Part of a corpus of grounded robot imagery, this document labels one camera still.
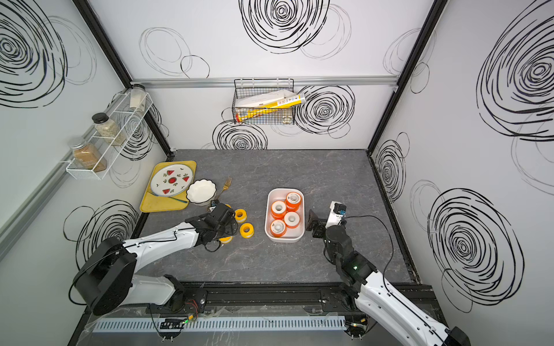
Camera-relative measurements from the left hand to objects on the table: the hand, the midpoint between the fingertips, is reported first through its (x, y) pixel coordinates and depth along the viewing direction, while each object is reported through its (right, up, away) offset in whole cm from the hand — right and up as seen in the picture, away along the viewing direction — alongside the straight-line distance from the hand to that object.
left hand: (226, 227), depth 89 cm
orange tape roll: (+28, +10, +5) cm, 30 cm away
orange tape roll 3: (+21, 0, +1) cm, 21 cm away
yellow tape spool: (+8, -1, 0) cm, 8 cm away
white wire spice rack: (-45, +47, +5) cm, 65 cm away
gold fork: (-5, +16, +16) cm, 23 cm away
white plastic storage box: (+27, -3, 0) cm, 28 cm away
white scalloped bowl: (-16, +13, +14) cm, 25 cm away
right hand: (+37, +8, -11) cm, 39 cm away
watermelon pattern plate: (-32, +19, +17) cm, 41 cm away
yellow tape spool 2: (+1, -4, -5) cm, 6 cm away
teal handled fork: (-25, +10, +11) cm, 29 cm away
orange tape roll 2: (+27, +3, +4) cm, 28 cm away
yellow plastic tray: (-25, +27, +24) cm, 44 cm away
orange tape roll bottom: (+22, +7, +3) cm, 23 cm away
